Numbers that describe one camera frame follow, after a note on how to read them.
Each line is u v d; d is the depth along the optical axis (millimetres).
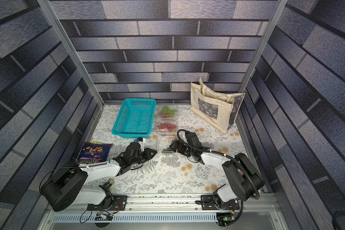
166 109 1099
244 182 433
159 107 1106
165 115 1073
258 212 741
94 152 875
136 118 1101
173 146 819
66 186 431
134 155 697
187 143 740
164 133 1002
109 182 776
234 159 480
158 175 835
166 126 1023
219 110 926
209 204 726
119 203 735
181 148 793
